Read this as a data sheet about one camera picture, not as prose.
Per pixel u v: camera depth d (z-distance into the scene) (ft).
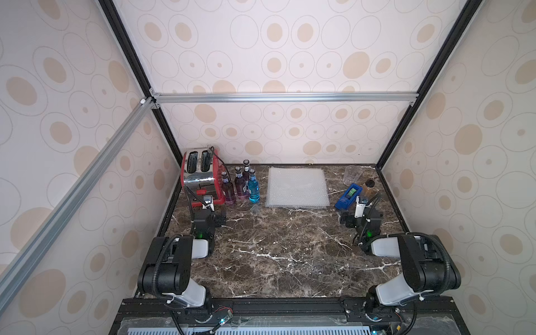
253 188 2.95
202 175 3.00
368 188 3.28
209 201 2.65
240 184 3.17
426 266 1.49
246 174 3.13
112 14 2.25
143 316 2.36
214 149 3.78
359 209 2.71
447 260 1.40
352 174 3.69
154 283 1.40
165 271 1.46
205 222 2.31
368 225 2.36
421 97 2.94
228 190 3.17
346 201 3.19
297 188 3.59
